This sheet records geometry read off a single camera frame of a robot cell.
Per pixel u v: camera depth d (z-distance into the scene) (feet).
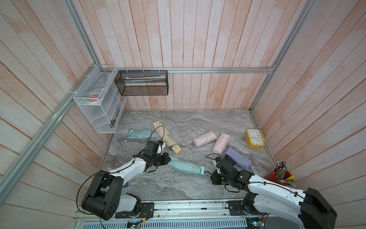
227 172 2.12
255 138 3.27
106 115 2.54
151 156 2.28
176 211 2.44
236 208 2.39
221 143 3.20
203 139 3.22
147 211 2.40
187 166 2.82
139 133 3.35
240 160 2.89
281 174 2.44
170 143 3.13
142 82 3.43
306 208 1.39
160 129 3.45
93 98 2.40
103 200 1.36
